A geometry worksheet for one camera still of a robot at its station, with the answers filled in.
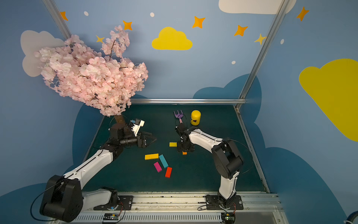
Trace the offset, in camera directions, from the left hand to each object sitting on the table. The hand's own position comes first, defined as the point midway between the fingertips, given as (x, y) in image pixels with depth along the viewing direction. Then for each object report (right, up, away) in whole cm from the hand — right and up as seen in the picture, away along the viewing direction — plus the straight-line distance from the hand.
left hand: (154, 135), depth 79 cm
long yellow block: (-4, -16, +12) cm, 20 cm away
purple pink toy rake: (+14, +12, +35) cm, 40 cm away
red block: (+8, -24, +6) cm, 26 cm away
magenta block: (+1, -21, +8) cm, 23 cm away
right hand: (+18, -11, +13) cm, 24 cm away
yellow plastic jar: (+27, +10, +24) cm, 37 cm away
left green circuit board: (-21, -42, -7) cm, 48 cm away
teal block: (+4, -18, +10) cm, 21 cm away
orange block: (+18, -14, +14) cm, 26 cm away
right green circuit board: (+41, -44, -6) cm, 60 cm away
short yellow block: (+9, -9, +20) cm, 24 cm away
